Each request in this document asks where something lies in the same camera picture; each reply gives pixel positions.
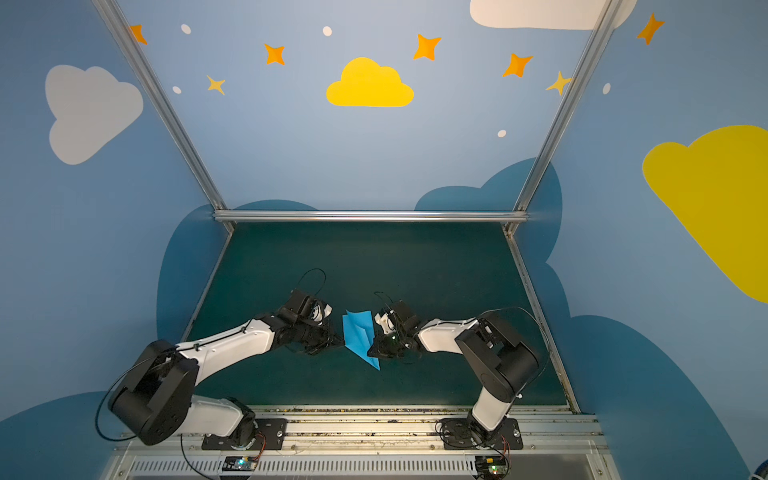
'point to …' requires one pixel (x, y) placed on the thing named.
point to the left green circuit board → (240, 463)
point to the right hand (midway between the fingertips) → (368, 351)
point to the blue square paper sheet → (359, 334)
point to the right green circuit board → (491, 465)
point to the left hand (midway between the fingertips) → (347, 343)
